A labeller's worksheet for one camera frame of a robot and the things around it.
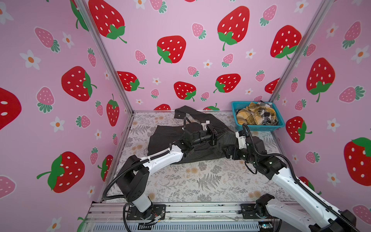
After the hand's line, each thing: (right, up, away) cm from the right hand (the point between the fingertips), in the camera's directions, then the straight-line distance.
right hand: (227, 147), depth 77 cm
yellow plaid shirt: (+26, +19, +29) cm, 43 cm away
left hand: (-2, +10, -10) cm, 14 cm away
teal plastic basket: (+18, +28, +38) cm, 51 cm away
